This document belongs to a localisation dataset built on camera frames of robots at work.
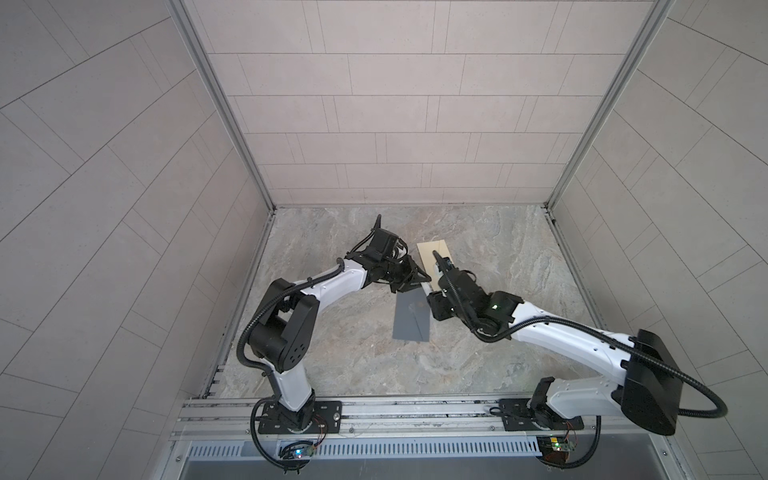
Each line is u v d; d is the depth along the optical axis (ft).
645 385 1.27
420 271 2.63
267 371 1.62
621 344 1.40
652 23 2.38
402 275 2.48
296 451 2.13
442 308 2.27
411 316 2.91
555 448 2.23
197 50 2.49
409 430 2.32
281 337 1.49
